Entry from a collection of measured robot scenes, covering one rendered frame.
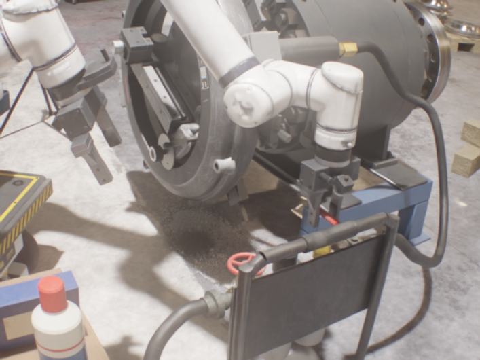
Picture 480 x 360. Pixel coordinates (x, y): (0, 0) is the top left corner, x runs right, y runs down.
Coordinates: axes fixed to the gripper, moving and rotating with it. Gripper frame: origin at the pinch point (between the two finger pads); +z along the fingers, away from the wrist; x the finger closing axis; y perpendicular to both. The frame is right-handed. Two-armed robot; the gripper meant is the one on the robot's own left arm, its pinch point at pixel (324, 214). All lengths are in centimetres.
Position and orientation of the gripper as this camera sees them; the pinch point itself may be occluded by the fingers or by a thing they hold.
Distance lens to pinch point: 126.6
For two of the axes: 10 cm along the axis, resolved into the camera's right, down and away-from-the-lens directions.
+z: -0.5, 9.0, 4.3
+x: 8.5, -1.8, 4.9
